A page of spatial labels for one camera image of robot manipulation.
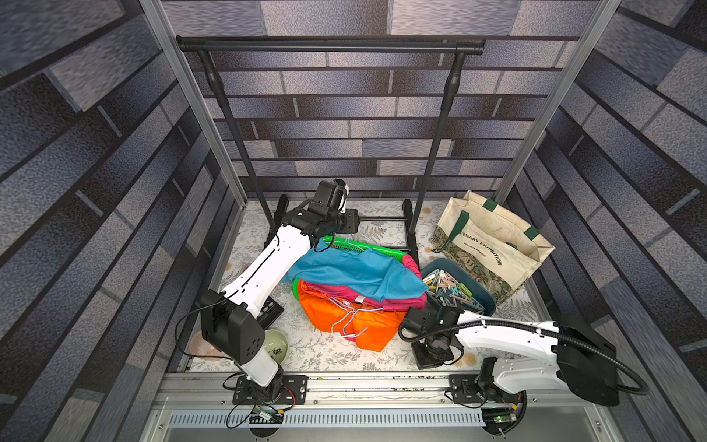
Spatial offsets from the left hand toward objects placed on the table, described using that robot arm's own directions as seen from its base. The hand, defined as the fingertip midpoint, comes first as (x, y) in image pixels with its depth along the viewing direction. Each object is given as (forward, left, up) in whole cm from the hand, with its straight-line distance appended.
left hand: (356, 217), depth 79 cm
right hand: (-33, -19, -27) cm, 47 cm away
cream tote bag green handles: (-4, -42, -9) cm, 43 cm away
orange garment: (-26, -4, -17) cm, 31 cm away
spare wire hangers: (-28, +4, -13) cm, 31 cm away
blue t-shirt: (-9, -1, -16) cm, 18 cm away
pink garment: (-14, +2, -19) cm, 24 cm away
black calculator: (-20, +27, -25) cm, 42 cm away
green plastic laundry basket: (+2, +2, -18) cm, 18 cm away
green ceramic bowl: (-29, +24, -26) cm, 45 cm away
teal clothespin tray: (-9, -32, -24) cm, 41 cm away
